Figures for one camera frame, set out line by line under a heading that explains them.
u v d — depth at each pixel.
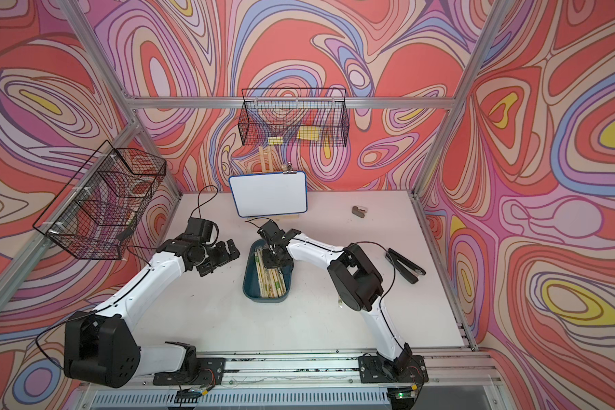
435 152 1.06
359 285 0.53
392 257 0.96
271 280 0.89
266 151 0.90
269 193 0.98
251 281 0.90
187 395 0.72
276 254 0.70
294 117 0.98
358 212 1.11
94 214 0.73
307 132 0.90
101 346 0.40
